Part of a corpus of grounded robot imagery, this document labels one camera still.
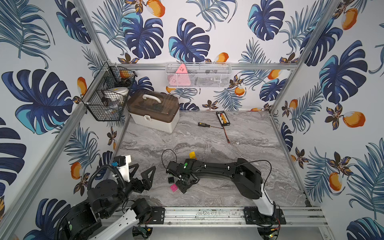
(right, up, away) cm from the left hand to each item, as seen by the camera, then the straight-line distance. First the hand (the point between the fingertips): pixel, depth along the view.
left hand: (146, 165), depth 58 cm
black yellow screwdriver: (+28, +16, +52) cm, 61 cm away
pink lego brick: (+8, -18, +24) cm, 31 cm away
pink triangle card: (+11, +45, +31) cm, 55 cm away
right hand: (+13, -17, +25) cm, 33 cm away
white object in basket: (-22, +33, +21) cm, 45 cm away
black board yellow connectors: (+41, +22, +56) cm, 73 cm away
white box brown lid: (-6, +26, +37) cm, 46 cm away
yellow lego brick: (+18, -1, +27) cm, 32 cm away
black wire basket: (-36, +33, +36) cm, 61 cm away
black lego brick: (+6, -15, +27) cm, 32 cm away
